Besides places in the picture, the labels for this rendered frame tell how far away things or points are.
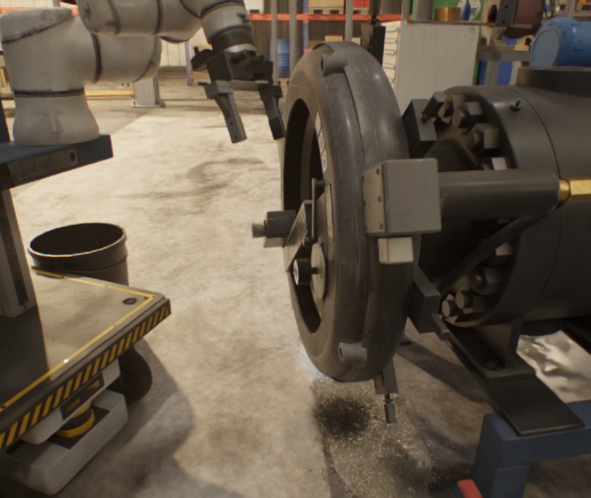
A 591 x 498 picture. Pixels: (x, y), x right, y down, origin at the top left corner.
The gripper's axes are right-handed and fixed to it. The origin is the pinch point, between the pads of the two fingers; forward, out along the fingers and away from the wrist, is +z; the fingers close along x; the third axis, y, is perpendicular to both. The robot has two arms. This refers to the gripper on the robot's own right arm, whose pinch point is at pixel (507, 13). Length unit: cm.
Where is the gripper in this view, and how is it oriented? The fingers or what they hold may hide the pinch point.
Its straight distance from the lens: 102.2
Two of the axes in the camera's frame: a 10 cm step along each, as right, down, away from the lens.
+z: -0.1, 8.8, 4.7
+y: -8.5, -2.5, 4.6
